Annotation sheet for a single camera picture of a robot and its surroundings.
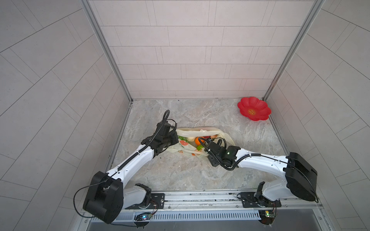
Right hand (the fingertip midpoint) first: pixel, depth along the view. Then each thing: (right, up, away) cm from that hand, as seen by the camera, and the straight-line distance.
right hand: (213, 157), depth 84 cm
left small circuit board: (-35, -21, -19) cm, 45 cm away
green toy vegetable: (-19, +10, +4) cm, 22 cm away
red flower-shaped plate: (+36, +28, +24) cm, 52 cm away
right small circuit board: (+23, -23, -16) cm, 37 cm away
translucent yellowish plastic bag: (-14, +6, -4) cm, 16 cm away
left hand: (-20, +13, 0) cm, 23 cm away
